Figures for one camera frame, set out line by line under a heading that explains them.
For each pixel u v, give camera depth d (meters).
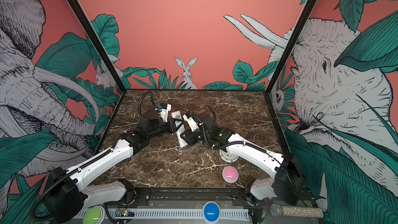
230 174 0.80
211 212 0.69
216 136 0.56
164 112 0.71
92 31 0.88
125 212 0.70
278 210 0.67
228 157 0.84
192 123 0.67
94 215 0.67
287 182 0.38
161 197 0.75
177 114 0.76
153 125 0.60
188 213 0.70
